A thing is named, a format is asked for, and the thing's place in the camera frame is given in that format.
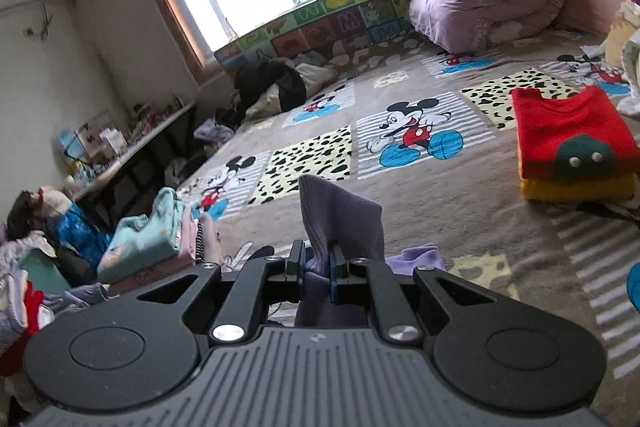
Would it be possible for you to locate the grey purple clothes heap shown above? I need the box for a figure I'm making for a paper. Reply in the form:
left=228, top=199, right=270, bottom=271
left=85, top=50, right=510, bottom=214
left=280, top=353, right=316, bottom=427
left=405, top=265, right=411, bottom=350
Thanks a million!
left=42, top=282, right=111, bottom=315

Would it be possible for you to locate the yellow folded sweater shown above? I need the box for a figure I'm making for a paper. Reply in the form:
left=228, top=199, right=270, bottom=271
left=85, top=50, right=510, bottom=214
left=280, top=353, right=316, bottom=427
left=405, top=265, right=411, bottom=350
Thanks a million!
left=517, top=152, right=640, bottom=202

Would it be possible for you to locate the dark desk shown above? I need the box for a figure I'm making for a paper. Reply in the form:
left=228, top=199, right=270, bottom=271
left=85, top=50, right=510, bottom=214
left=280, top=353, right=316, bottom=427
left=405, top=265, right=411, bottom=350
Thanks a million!
left=65, top=99, right=211, bottom=228

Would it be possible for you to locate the wall cable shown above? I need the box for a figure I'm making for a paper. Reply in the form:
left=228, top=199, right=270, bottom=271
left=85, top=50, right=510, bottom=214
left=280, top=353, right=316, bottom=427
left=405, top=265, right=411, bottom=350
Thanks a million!
left=40, top=0, right=56, bottom=38

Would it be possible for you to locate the red folded sweater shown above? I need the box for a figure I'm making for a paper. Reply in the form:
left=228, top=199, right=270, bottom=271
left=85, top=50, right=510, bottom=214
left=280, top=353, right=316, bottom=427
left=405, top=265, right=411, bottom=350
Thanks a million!
left=510, top=85, right=633, bottom=182

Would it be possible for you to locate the pink folded garment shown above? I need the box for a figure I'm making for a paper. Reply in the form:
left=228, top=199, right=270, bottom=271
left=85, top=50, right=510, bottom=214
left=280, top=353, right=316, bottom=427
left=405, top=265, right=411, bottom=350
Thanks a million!
left=172, top=204, right=223, bottom=265

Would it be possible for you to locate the colourful alphabet foam mat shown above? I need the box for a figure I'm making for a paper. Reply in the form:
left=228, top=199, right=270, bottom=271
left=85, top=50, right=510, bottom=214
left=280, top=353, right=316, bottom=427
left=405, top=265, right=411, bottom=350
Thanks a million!
left=214, top=0, right=446, bottom=68

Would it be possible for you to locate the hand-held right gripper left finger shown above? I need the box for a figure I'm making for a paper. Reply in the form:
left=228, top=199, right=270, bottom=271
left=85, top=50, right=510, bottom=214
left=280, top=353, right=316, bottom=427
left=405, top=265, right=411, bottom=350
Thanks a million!
left=136, top=239, right=306, bottom=342

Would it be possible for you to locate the grey crumpled garment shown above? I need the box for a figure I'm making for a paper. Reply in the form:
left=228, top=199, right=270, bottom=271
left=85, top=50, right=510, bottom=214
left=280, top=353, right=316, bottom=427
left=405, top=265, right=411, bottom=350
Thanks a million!
left=192, top=117, right=235, bottom=145

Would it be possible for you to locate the white quilt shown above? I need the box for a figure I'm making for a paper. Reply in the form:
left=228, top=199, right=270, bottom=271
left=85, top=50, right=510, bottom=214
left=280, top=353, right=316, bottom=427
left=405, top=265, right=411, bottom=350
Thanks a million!
left=580, top=2, right=640, bottom=118

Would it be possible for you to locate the group of small desk items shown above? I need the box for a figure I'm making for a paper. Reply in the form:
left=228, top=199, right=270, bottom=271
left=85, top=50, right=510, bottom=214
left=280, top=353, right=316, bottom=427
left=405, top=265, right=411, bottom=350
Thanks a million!
left=55, top=94, right=196, bottom=180

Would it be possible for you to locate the dark clothes heap by headboard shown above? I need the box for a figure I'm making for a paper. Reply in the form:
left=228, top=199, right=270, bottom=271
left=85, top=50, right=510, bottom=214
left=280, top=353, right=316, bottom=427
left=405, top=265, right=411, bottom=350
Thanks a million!
left=245, top=63, right=341, bottom=118

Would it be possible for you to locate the black jacket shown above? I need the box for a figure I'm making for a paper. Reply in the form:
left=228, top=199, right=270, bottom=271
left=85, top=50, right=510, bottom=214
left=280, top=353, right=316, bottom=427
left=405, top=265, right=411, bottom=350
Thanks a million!
left=232, top=59, right=307, bottom=112

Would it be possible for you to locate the mint green folded garment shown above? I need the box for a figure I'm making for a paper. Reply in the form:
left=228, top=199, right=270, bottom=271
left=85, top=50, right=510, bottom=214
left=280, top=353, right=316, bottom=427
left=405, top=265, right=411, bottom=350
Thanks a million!
left=96, top=187, right=185, bottom=283

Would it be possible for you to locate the purple sweatshirt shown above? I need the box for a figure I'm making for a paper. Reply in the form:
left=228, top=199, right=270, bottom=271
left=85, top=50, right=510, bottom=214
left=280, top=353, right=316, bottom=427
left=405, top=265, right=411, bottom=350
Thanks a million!
left=295, top=174, right=446, bottom=328

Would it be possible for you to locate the pile of mixed clothes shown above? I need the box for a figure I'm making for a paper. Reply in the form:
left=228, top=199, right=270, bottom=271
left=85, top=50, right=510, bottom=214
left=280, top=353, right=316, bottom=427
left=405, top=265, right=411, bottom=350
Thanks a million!
left=0, top=187, right=71, bottom=358

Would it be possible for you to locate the blue plastic bag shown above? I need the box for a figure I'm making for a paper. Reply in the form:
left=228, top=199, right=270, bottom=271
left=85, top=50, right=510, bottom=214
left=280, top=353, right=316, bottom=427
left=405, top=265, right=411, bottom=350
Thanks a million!
left=55, top=204, right=116, bottom=265

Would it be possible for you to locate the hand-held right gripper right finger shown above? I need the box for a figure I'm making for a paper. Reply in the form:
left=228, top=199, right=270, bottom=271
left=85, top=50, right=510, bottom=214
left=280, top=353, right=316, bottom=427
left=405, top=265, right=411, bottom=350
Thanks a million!
left=327, top=244, right=506, bottom=343

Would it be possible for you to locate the teal storage box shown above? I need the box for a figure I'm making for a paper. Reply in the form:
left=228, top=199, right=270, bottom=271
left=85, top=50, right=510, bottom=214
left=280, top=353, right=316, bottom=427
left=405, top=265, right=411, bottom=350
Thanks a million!
left=20, top=252, right=71, bottom=298

